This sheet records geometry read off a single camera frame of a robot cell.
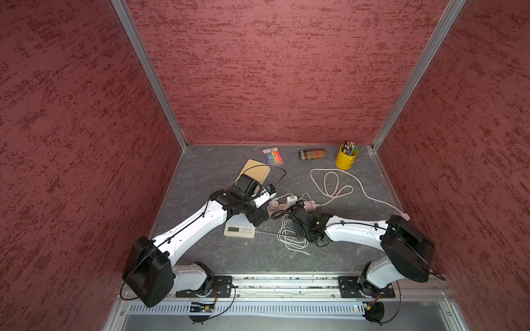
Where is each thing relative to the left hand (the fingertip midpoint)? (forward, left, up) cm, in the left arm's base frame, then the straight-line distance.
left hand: (258, 211), depth 81 cm
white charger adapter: (+7, -14, -4) cm, 16 cm away
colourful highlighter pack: (+39, -6, -10) cm, 41 cm away
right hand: (-3, -19, -12) cm, 23 cm away
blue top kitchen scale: (-2, +9, -10) cm, 13 cm away
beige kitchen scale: (+28, +2, -9) cm, 30 cm away
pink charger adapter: (+6, -6, -5) cm, 10 cm away
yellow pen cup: (+33, -43, -2) cm, 54 cm away
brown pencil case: (+40, -28, -9) cm, 50 cm away
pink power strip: (+8, -23, -10) cm, 26 cm away
